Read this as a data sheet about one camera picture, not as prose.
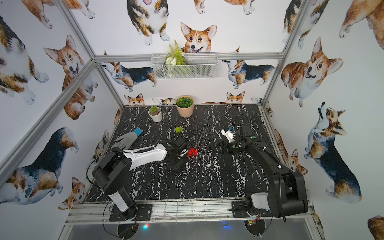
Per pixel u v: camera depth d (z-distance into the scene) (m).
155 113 1.07
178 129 1.06
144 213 0.74
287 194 0.42
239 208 0.74
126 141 1.00
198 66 0.92
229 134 0.78
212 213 0.73
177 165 0.80
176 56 0.82
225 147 0.73
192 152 0.92
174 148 0.67
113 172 0.46
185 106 1.07
